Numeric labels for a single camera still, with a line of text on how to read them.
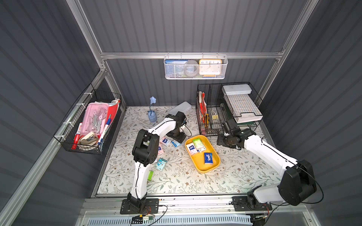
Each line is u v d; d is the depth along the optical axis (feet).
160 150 3.00
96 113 2.42
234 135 2.11
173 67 2.75
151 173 2.70
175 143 3.12
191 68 2.96
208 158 2.88
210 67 2.90
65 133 1.99
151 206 2.41
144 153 1.86
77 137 2.14
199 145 2.99
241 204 2.41
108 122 2.32
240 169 2.84
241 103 3.09
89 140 2.11
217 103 3.78
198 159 2.98
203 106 3.65
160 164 2.84
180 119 2.82
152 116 3.47
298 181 1.37
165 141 3.15
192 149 2.92
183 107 3.87
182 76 2.92
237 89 3.25
